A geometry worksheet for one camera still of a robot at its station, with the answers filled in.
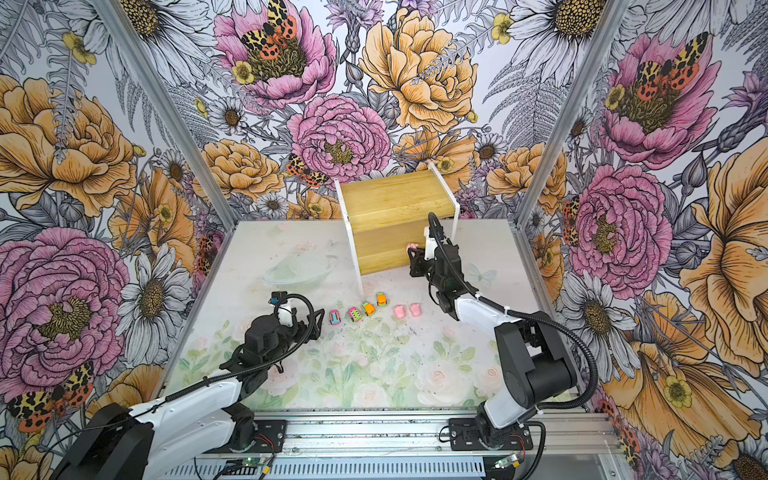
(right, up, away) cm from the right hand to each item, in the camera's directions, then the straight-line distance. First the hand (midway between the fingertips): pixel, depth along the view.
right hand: (410, 257), depth 90 cm
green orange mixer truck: (-13, -16, +4) cm, 21 cm away
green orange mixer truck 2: (-9, -14, +7) cm, 18 cm away
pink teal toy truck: (-23, -19, +2) cm, 29 cm away
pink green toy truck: (-17, -18, +4) cm, 25 cm away
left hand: (-29, -17, -3) cm, 34 cm away
